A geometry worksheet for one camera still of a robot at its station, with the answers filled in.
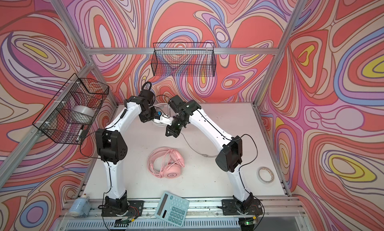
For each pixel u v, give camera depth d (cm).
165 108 68
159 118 68
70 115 70
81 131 73
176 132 69
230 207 73
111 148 54
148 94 76
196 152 91
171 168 77
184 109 57
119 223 72
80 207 68
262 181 80
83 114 70
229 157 56
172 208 72
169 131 68
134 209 72
